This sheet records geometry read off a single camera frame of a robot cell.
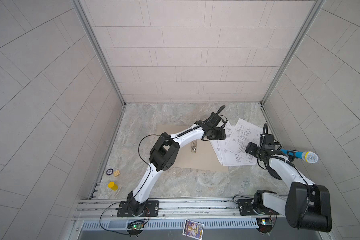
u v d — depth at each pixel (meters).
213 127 0.77
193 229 0.65
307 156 0.63
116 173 0.81
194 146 0.93
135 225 0.65
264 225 0.68
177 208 0.72
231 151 0.91
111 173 0.82
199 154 0.90
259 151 0.67
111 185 0.73
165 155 0.55
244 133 0.99
